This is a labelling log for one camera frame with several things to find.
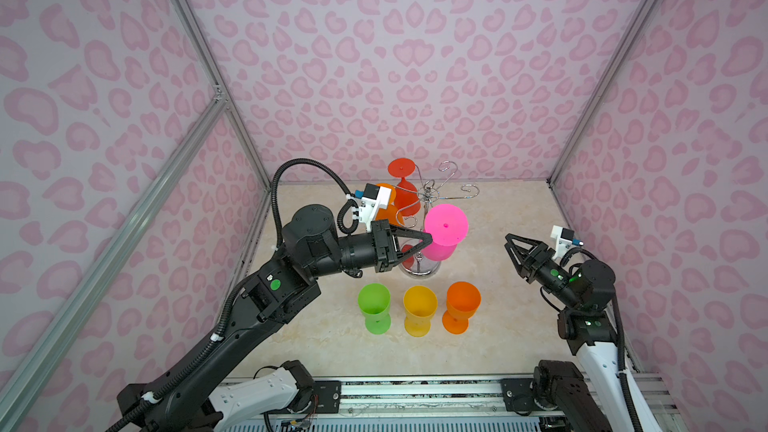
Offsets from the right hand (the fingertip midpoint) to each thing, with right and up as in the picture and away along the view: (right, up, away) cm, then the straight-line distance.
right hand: (507, 242), depth 69 cm
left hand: (-20, +3, -22) cm, 29 cm away
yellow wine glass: (-19, -18, +10) cm, 28 cm away
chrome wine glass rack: (-17, +12, +6) cm, 21 cm away
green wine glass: (-31, -17, +10) cm, 37 cm away
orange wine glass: (-9, -15, +6) cm, 18 cm away
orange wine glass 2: (-27, +7, +9) cm, 29 cm away
